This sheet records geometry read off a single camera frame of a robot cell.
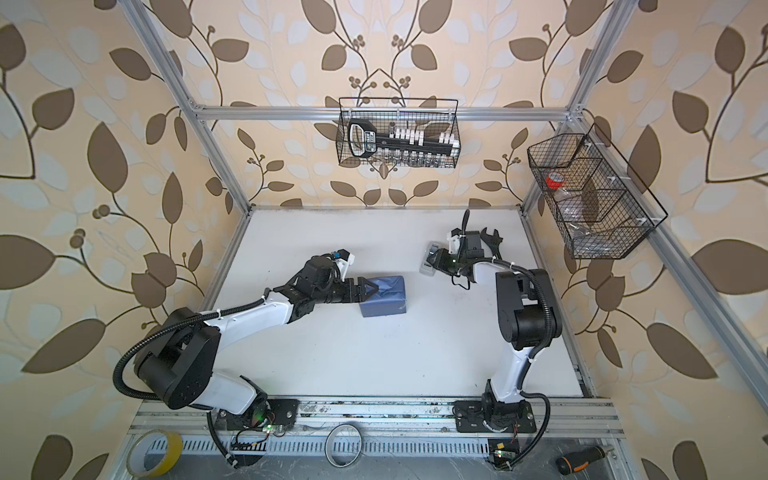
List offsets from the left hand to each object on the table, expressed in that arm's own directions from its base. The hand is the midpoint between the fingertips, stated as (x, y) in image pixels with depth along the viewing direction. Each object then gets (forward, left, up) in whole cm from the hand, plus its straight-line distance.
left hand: (372, 287), depth 85 cm
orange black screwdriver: (-38, -49, -8) cm, 63 cm away
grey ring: (-37, +8, -12) cm, 40 cm away
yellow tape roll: (-39, +50, -13) cm, 65 cm away
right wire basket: (+13, -58, +24) cm, 64 cm away
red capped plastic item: (+22, -49, +22) cm, 59 cm away
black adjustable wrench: (+26, -42, -9) cm, 50 cm away
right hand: (+14, -19, -7) cm, 25 cm away
